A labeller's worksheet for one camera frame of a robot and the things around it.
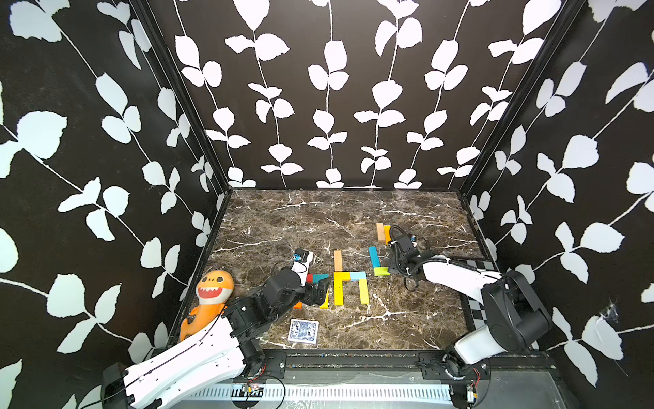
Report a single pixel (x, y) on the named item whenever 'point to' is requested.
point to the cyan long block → (374, 256)
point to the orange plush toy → (214, 290)
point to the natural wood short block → (338, 261)
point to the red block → (309, 279)
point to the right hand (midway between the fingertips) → (395, 261)
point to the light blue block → (352, 275)
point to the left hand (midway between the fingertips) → (319, 272)
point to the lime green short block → (381, 271)
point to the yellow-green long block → (359, 275)
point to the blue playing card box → (304, 331)
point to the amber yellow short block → (341, 276)
